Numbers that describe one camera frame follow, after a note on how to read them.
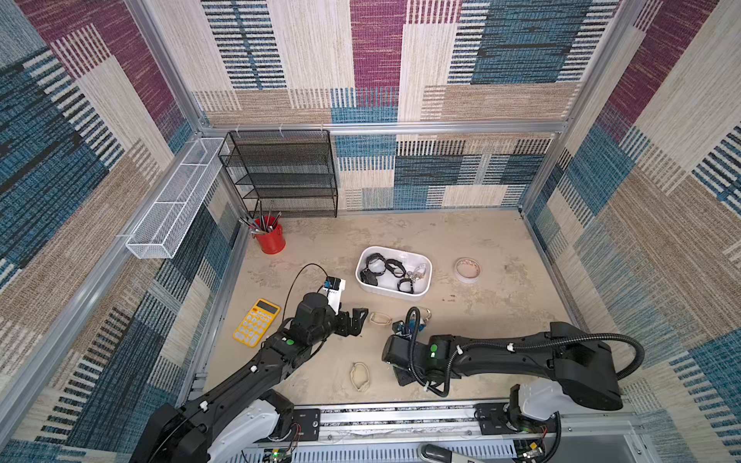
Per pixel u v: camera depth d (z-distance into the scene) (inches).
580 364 17.4
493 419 28.8
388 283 39.0
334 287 28.2
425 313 36.1
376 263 41.2
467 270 40.3
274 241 42.6
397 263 38.9
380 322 34.4
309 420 29.3
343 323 28.3
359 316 28.9
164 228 28.1
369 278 37.6
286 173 42.7
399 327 29.3
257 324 35.2
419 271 39.5
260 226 41.3
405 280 39.0
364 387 30.6
